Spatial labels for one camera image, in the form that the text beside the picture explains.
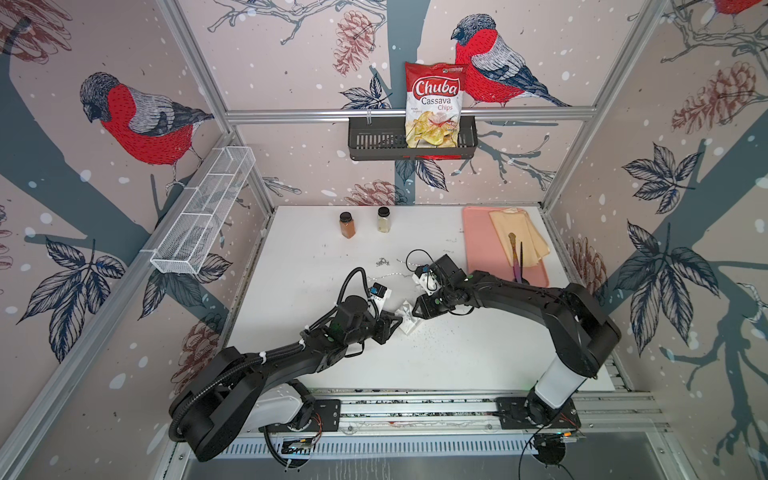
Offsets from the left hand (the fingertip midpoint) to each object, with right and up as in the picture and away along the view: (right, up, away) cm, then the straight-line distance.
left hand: (402, 314), depth 82 cm
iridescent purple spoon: (+40, +11, +19) cm, 46 cm away
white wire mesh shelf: (-53, +21, -11) cm, 58 cm away
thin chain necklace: (-2, +9, +18) cm, 20 cm away
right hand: (+4, -1, +6) cm, 7 cm away
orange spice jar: (-19, +26, +25) cm, 41 cm away
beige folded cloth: (+46, +27, +33) cm, 63 cm away
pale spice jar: (-6, +28, +26) cm, 38 cm away
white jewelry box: (+2, -2, +3) cm, 5 cm away
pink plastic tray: (+32, +16, +26) cm, 44 cm away
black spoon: (+41, +7, +16) cm, 44 cm away
